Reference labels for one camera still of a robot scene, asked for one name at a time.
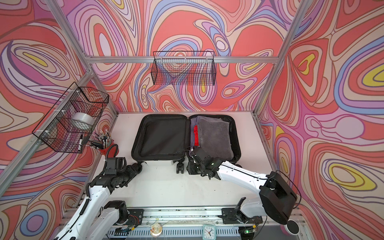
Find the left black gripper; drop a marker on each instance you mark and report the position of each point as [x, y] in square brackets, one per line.
[131, 171]

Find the grey towel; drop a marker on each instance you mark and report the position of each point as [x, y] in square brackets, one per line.
[214, 137]

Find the red t-shirt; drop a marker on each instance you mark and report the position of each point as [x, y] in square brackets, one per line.
[196, 136]

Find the purple jeans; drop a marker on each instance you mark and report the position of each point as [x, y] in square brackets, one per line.
[193, 123]

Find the black suitcase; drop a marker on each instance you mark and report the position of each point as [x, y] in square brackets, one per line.
[167, 137]

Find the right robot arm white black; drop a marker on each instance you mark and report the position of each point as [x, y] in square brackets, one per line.
[276, 199]

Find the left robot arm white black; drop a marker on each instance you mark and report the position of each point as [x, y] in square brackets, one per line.
[96, 214]

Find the red pen cup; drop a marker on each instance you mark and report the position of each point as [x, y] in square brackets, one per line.
[111, 151]

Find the round clear badge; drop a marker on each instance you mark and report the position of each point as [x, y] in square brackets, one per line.
[156, 230]

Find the small teal clock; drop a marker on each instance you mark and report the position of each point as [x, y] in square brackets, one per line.
[209, 232]

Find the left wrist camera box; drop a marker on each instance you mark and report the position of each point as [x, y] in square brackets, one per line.
[115, 166]

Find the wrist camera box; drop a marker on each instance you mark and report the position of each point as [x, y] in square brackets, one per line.
[115, 166]
[199, 156]

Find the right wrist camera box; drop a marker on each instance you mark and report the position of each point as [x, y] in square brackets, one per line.
[199, 156]

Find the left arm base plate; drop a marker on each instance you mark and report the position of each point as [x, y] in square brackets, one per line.
[133, 218]

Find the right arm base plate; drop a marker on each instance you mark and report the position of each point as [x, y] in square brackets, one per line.
[233, 216]

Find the silver duct tape roll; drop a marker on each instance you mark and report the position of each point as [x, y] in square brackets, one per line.
[83, 121]

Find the left black wire basket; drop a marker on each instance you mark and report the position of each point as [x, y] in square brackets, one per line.
[58, 133]

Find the black wire basket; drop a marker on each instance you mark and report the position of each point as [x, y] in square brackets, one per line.
[58, 133]
[184, 68]

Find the back black wire basket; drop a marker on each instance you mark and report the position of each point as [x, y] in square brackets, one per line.
[184, 68]

